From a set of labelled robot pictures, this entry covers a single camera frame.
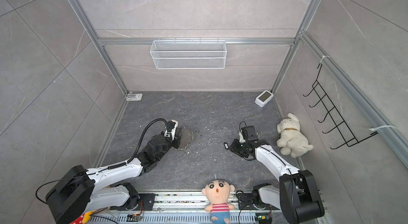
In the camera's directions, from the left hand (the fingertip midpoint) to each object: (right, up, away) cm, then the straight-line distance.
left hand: (182, 126), depth 82 cm
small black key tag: (+25, -13, +10) cm, 30 cm away
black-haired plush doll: (+18, -27, -13) cm, 35 cm away
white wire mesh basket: (+1, +44, +18) cm, 48 cm away
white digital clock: (+54, +16, +30) cm, 64 cm away
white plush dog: (+59, -8, +1) cm, 60 cm away
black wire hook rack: (+67, -1, -23) cm, 71 cm away
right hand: (+28, -13, +5) cm, 31 cm away
